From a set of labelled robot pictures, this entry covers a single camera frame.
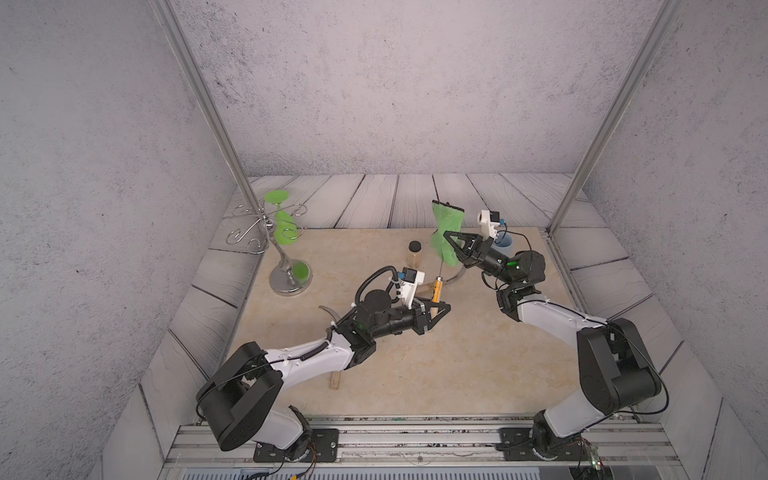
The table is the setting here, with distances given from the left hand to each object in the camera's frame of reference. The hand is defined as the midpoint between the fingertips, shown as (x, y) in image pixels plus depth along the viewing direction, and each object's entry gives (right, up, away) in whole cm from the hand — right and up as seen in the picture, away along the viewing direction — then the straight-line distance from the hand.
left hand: (452, 313), depth 70 cm
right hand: (-2, +16, -1) cm, 17 cm away
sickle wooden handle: (-30, -20, +13) cm, 38 cm away
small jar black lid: (-6, +16, +34) cm, 38 cm away
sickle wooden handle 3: (+5, +4, +34) cm, 35 cm away
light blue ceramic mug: (+26, +17, +39) cm, 51 cm away
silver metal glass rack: (-50, +6, +35) cm, 61 cm away
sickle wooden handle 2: (-3, +5, +1) cm, 6 cm away
